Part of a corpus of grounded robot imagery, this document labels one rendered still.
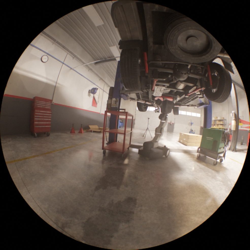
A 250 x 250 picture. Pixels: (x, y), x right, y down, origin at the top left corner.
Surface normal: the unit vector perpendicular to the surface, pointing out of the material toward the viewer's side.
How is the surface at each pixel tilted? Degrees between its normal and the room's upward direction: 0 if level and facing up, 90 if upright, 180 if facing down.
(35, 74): 90
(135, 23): 177
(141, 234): 0
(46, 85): 90
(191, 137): 90
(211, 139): 86
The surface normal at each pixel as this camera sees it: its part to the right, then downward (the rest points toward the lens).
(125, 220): 0.10, -0.99
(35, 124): 0.97, 0.10
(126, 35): -0.11, 0.99
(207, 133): -0.98, -0.17
